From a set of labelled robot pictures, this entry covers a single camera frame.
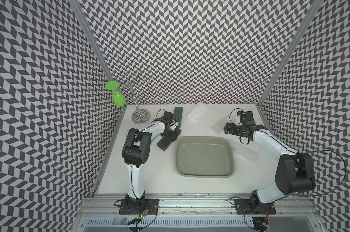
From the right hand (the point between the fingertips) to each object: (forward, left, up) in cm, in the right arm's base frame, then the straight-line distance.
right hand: (230, 131), depth 91 cm
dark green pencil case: (+23, +34, -9) cm, 42 cm away
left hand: (+3, +40, -10) cm, 41 cm away
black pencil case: (-4, +40, -3) cm, 41 cm away
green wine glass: (+18, +72, +13) cm, 76 cm away
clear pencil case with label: (+10, +5, -10) cm, 15 cm away
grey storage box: (-14, +18, -7) cm, 23 cm away
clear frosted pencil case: (-9, -12, -12) cm, 19 cm away
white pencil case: (+23, +19, -7) cm, 31 cm away
